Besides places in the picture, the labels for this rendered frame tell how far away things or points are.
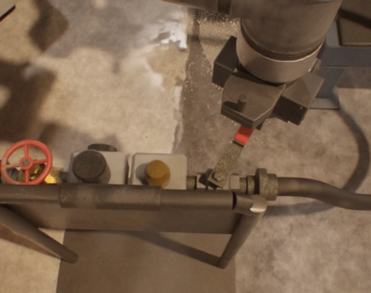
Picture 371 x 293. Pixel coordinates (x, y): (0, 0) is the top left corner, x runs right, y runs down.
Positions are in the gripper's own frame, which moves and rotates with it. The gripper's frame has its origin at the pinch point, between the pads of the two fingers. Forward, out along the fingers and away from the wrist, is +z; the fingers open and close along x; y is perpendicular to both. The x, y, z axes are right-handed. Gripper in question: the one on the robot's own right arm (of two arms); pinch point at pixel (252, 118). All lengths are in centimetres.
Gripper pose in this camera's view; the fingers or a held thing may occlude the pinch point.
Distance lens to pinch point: 66.0
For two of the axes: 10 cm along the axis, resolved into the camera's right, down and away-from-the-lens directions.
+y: 5.1, -7.9, 3.4
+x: -8.6, -4.7, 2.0
